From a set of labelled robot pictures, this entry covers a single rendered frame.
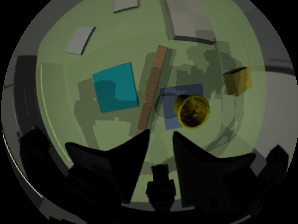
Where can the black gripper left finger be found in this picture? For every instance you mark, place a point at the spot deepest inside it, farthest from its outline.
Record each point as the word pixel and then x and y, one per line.
pixel 121 165

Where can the yellow rectangular block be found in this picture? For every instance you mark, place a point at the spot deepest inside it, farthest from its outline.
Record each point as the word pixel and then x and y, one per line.
pixel 239 81

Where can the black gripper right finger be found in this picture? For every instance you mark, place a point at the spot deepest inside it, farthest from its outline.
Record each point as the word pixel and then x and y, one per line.
pixel 198 171

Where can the brown wooden bar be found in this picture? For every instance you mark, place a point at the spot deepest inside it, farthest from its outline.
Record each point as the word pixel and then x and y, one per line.
pixel 151 88

